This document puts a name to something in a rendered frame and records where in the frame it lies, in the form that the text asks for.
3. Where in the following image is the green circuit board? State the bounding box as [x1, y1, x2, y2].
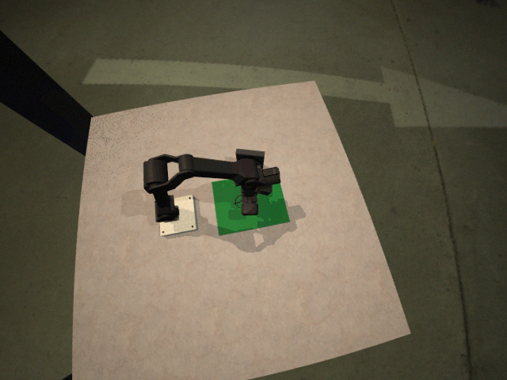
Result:
[212, 179, 290, 236]

